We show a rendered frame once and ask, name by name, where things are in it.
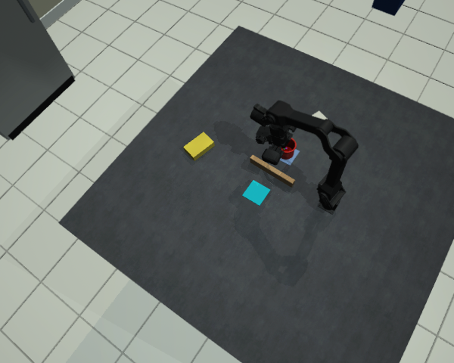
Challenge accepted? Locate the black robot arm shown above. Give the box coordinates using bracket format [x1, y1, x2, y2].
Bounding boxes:
[250, 101, 358, 214]

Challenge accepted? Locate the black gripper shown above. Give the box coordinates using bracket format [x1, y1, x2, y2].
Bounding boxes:
[262, 126, 297, 165]

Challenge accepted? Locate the tan wooden block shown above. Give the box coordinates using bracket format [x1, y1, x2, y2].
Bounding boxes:
[250, 155, 295, 188]

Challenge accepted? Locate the red cup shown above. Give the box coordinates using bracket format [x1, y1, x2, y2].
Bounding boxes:
[281, 138, 297, 160]

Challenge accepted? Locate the yellow rectangular block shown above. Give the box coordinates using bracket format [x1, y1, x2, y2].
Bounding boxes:
[183, 132, 215, 161]

